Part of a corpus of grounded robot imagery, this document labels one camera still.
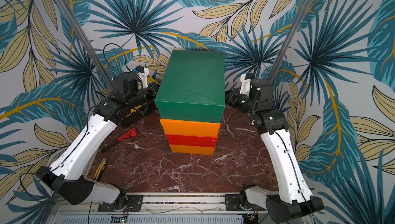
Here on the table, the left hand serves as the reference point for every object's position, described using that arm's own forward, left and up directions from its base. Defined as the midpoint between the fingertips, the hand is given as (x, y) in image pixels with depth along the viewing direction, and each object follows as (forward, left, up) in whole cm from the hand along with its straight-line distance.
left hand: (167, 90), depth 67 cm
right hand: (-2, -23, +1) cm, 23 cm away
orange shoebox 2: (-14, -10, -9) cm, 19 cm away
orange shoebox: (-11, -11, -37) cm, 40 cm away
